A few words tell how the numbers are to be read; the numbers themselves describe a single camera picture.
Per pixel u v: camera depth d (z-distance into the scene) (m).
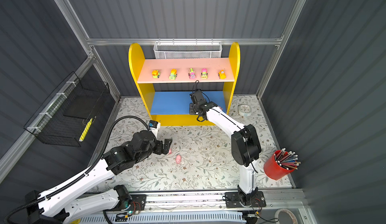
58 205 0.40
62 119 0.71
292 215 0.69
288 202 0.74
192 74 0.72
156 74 0.72
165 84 0.79
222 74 0.72
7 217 0.38
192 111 0.83
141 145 0.52
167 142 0.65
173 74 0.72
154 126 0.62
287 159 0.74
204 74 0.72
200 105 0.69
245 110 1.08
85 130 0.69
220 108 0.64
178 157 0.87
